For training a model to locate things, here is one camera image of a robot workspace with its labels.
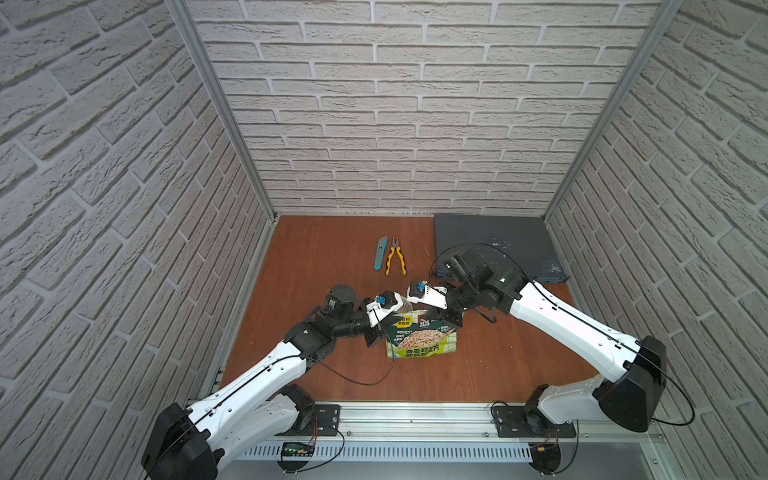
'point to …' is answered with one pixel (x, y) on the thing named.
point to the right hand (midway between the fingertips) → (421, 315)
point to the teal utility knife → (381, 248)
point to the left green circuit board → (297, 449)
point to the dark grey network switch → (521, 243)
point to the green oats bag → (407, 335)
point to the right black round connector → (546, 457)
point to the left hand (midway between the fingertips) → (397, 306)
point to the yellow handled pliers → (395, 246)
